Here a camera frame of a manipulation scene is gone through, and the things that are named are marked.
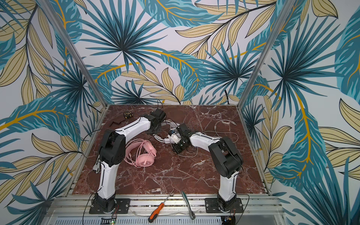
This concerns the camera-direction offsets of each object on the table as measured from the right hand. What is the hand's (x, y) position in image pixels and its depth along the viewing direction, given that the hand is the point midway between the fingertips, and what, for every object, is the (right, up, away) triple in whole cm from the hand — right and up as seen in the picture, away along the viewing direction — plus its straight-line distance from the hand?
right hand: (173, 150), depth 95 cm
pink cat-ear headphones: (-20, 0, -11) cm, 23 cm away
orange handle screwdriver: (-9, -27, -26) cm, 38 cm away
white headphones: (-4, +7, -2) cm, 8 cm away
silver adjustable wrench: (-47, -7, -9) cm, 48 cm away
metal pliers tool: (+10, -27, -24) cm, 38 cm away
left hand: (-13, +13, +3) cm, 19 cm away
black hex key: (-43, +17, +12) cm, 48 cm away
